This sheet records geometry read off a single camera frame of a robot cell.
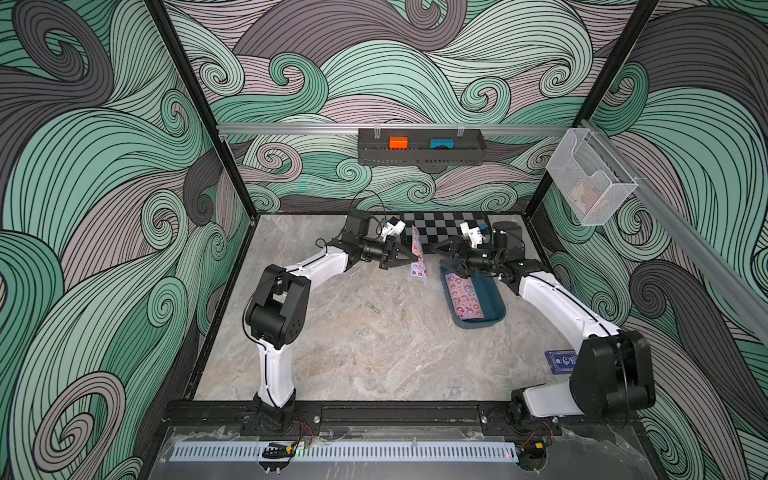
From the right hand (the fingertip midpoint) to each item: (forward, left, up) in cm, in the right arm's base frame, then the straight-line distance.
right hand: (437, 255), depth 80 cm
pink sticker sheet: (-3, +5, -2) cm, 6 cm away
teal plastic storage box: (-2, -20, -21) cm, 29 cm away
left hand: (-1, +6, 0) cm, 6 cm away
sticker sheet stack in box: (-2, -11, -21) cm, 24 cm away
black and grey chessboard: (+27, -5, -18) cm, 33 cm away
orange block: (+35, +9, +13) cm, 39 cm away
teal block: (+36, -7, +13) cm, 39 cm away
